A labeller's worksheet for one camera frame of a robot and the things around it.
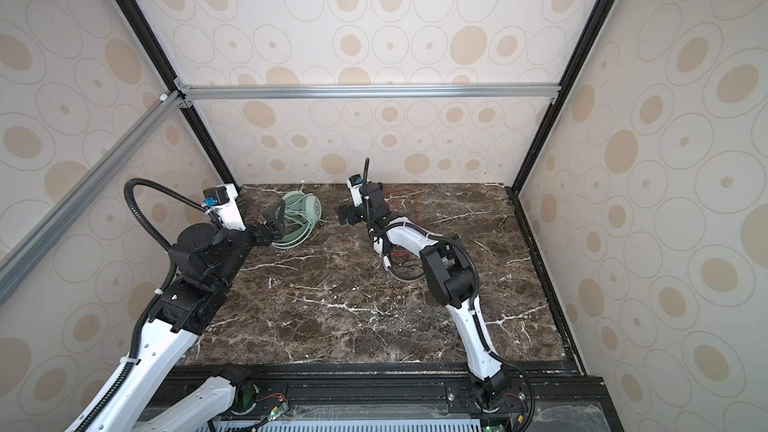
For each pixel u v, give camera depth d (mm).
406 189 1207
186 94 904
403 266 974
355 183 873
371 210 782
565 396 752
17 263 508
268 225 586
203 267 478
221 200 522
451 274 589
